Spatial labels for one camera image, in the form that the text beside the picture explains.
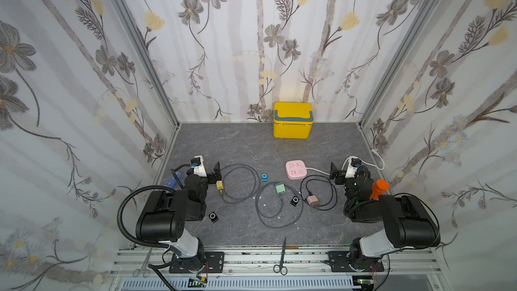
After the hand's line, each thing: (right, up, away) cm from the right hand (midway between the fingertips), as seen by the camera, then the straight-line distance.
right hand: (346, 161), depth 88 cm
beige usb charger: (-15, -18, 0) cm, 23 cm away
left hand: (-62, 0, +2) cm, 62 cm away
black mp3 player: (-23, -18, 0) cm, 29 cm away
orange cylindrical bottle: (+12, -11, -5) cm, 17 cm away
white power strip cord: (+25, +4, +23) cm, 35 cm away
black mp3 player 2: (-58, -23, -4) cm, 63 cm away
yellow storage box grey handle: (-22, +21, +17) cm, 34 cm away
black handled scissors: (-31, -38, -15) cm, 51 cm away
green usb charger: (-29, -13, +3) cm, 32 cm away
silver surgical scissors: (-80, -39, -16) cm, 90 cm away
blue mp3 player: (-36, -9, +9) cm, 38 cm away
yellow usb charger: (-57, -12, +3) cm, 58 cm away
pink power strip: (-21, -5, +10) cm, 23 cm away
